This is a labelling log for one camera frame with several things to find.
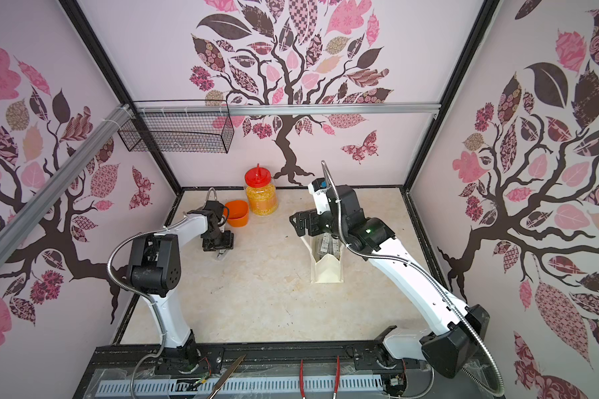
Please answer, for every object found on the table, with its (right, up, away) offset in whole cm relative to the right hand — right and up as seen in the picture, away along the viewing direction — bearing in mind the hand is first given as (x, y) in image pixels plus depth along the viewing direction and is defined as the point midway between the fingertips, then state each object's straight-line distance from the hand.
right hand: (302, 213), depth 71 cm
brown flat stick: (-23, -48, 0) cm, 53 cm away
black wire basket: (-48, +34, +24) cm, 64 cm away
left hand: (-32, -15, +27) cm, 45 cm away
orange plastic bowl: (-28, 0, +33) cm, 43 cm away
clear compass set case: (-33, -17, +26) cm, 45 cm away
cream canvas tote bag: (+9, -21, +17) cm, 28 cm away
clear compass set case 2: (+9, -12, +21) cm, 26 cm away
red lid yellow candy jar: (-18, +8, +30) cm, 36 cm away
